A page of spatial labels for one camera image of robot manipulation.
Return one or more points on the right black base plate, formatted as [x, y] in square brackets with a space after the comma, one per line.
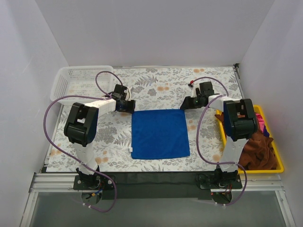
[209, 181]

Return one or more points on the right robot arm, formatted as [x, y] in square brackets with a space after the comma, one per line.
[239, 123]

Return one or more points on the yellow plastic bin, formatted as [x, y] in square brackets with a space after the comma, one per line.
[279, 168]

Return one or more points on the white plastic basket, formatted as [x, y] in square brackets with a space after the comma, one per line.
[82, 81]

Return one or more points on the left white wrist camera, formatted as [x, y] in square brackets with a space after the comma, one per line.
[128, 94]

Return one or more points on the brown towel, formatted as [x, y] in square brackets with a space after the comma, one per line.
[258, 154]

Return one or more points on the blue towel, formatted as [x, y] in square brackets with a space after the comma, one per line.
[159, 134]

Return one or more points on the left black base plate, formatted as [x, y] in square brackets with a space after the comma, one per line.
[93, 182]

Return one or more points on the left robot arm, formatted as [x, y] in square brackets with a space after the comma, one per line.
[81, 129]

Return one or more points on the purple towel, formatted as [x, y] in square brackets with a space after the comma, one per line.
[265, 132]

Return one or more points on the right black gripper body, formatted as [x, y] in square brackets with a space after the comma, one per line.
[188, 103]

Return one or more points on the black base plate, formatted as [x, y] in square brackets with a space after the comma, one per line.
[209, 181]
[93, 182]

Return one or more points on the pink towel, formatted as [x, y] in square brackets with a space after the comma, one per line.
[261, 122]

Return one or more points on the aluminium frame rail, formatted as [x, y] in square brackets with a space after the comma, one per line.
[63, 182]

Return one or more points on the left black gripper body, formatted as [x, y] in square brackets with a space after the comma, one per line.
[130, 106]

